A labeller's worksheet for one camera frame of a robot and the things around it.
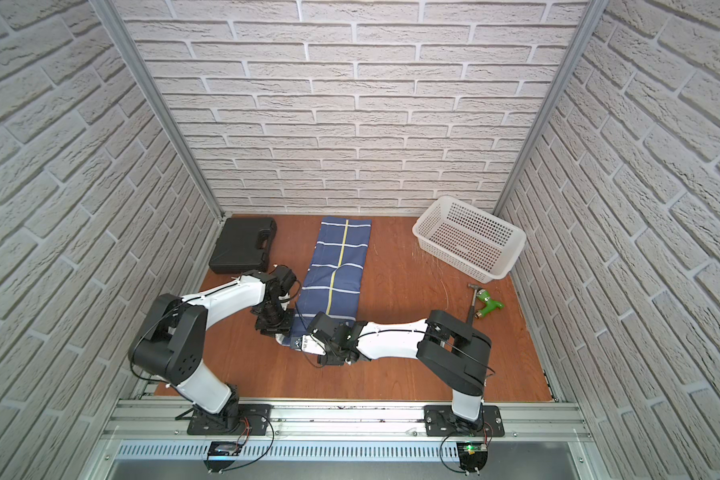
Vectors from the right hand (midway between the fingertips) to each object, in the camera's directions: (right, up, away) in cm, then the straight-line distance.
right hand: (328, 340), depth 86 cm
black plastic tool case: (-33, +28, +17) cm, 46 cm away
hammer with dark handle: (+46, +9, +8) cm, 48 cm away
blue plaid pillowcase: (0, +16, +13) cm, 21 cm away
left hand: (-12, +3, +2) cm, 13 cm away
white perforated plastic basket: (+54, +29, +24) cm, 66 cm away
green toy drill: (+51, +9, +7) cm, 53 cm away
